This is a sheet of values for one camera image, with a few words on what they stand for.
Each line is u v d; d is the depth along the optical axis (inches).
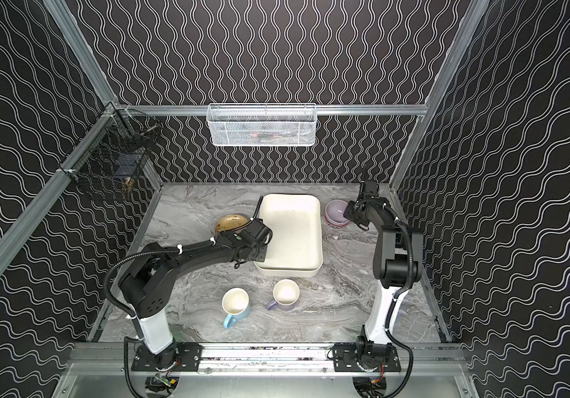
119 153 39.4
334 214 42.2
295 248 38.0
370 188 32.5
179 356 28.9
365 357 26.4
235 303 32.8
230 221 40.7
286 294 34.3
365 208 29.4
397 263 21.3
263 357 29.8
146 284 19.0
